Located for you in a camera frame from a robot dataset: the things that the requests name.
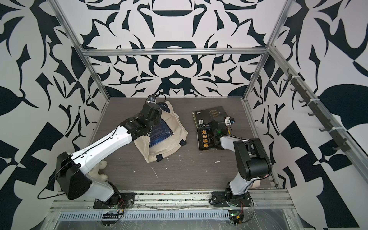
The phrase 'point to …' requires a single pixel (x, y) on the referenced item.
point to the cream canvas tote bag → (176, 140)
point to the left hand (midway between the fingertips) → (152, 109)
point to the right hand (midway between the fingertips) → (211, 116)
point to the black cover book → (203, 117)
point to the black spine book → (205, 141)
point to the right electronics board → (235, 217)
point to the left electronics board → (108, 223)
